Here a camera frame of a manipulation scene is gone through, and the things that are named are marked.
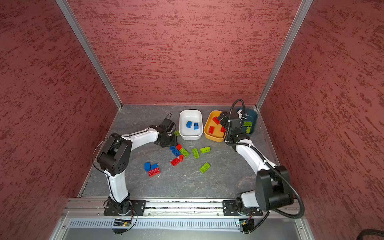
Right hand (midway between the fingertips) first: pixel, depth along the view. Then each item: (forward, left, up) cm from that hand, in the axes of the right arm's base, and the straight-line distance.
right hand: (223, 119), depth 88 cm
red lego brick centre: (-18, +29, -19) cm, 39 cm away
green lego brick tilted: (-11, +24, -19) cm, 33 cm away
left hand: (-7, +32, -18) cm, 37 cm away
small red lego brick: (+4, +6, -17) cm, 18 cm away
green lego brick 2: (-22, +12, -19) cm, 31 cm away
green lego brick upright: (-13, +17, -17) cm, 28 cm away
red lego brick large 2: (-24, +42, -18) cm, 52 cm away
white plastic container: (+18, +16, -17) cm, 30 cm away
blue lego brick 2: (+7, +16, -15) cm, 23 cm away
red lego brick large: (+4, -3, -17) cm, 18 cm away
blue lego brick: (+10, +21, -17) cm, 29 cm away
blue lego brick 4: (-21, +47, -18) cm, 54 cm away
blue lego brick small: (-20, +42, -19) cm, 50 cm away
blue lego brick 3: (-11, +31, -18) cm, 37 cm away
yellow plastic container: (+4, +3, -18) cm, 19 cm away
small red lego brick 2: (-9, +28, -16) cm, 33 cm away
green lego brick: (-11, +11, -18) cm, 23 cm away
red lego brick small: (+14, +1, -18) cm, 23 cm away
